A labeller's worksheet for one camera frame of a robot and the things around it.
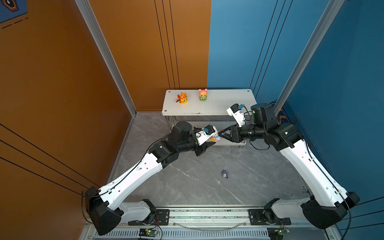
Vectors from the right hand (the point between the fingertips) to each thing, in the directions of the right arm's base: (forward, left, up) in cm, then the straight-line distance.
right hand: (222, 133), depth 64 cm
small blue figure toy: (-4, -5, -33) cm, 34 cm away
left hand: (+1, +4, -4) cm, 6 cm away
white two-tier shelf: (+17, +7, -1) cm, 19 cm away
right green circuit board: (-32, -27, -38) cm, 56 cm away
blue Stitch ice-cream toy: (-2, +3, -1) cm, 4 cm away
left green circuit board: (-32, +35, -36) cm, 60 cm away
